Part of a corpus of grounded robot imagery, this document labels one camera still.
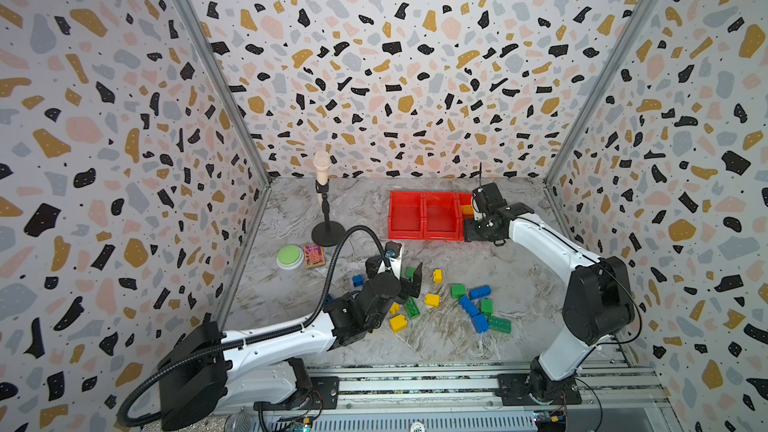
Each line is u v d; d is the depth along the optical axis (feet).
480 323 2.79
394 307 2.81
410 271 2.25
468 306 2.87
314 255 3.20
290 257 3.13
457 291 3.00
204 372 1.29
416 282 2.27
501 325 2.78
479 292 2.95
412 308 2.88
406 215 3.71
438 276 3.03
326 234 3.34
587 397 2.45
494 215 2.22
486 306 2.87
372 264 2.33
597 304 1.53
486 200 2.38
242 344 1.42
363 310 1.87
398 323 2.72
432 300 2.96
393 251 2.10
